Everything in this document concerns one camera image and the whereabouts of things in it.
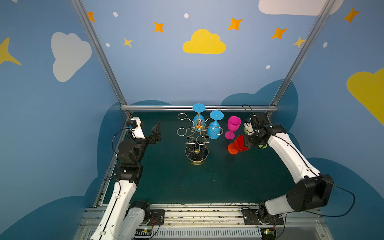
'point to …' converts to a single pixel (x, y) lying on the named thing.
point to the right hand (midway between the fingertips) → (249, 140)
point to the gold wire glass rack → (197, 150)
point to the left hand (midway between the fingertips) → (149, 122)
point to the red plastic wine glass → (238, 146)
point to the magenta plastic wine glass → (233, 124)
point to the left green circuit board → (143, 232)
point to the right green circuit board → (268, 233)
